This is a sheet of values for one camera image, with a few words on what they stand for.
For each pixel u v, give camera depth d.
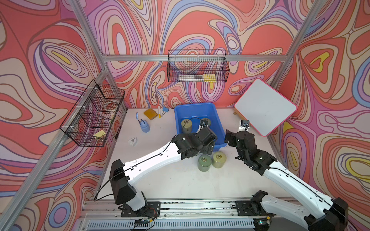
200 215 0.73
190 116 1.13
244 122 0.63
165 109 1.20
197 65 0.96
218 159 0.82
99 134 0.72
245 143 0.55
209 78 0.82
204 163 0.82
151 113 1.16
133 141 0.98
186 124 0.99
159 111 1.16
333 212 0.39
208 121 1.00
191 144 0.49
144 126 1.01
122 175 0.40
